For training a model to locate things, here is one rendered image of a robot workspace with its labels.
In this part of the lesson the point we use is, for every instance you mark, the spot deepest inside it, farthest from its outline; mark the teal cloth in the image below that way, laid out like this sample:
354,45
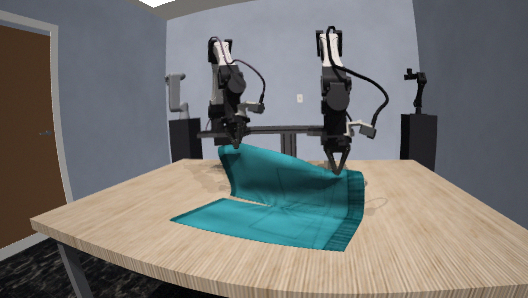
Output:
313,207

